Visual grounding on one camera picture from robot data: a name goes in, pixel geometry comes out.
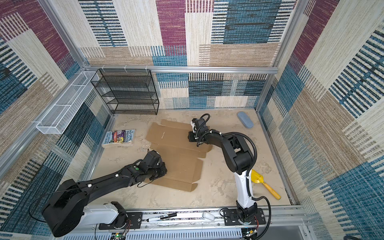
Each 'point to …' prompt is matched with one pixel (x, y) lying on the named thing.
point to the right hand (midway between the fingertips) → (189, 137)
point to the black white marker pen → (162, 217)
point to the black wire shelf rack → (127, 91)
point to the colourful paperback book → (119, 138)
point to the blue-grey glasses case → (245, 119)
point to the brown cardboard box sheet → (182, 156)
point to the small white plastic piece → (208, 215)
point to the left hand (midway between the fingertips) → (169, 167)
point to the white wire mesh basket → (53, 123)
